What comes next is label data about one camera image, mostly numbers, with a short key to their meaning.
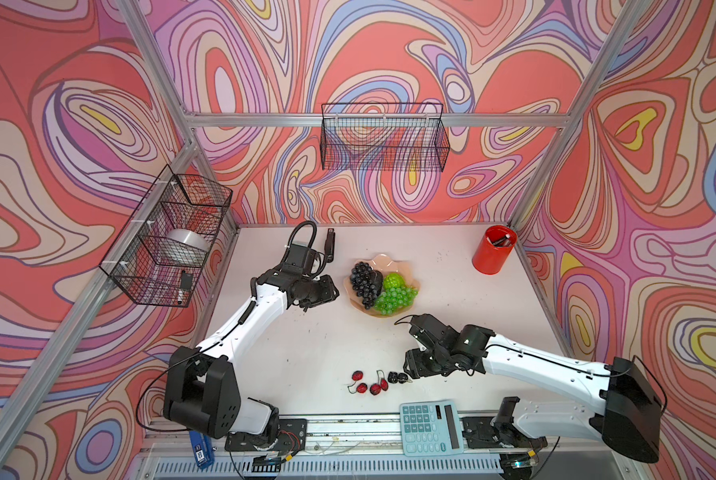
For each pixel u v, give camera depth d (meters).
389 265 1.04
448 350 0.58
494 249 0.96
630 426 0.39
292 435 0.73
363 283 0.96
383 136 0.96
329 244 1.09
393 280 0.94
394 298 0.91
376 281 0.96
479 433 0.73
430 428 0.73
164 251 0.71
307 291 0.69
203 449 0.69
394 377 0.82
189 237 0.74
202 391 0.41
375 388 0.80
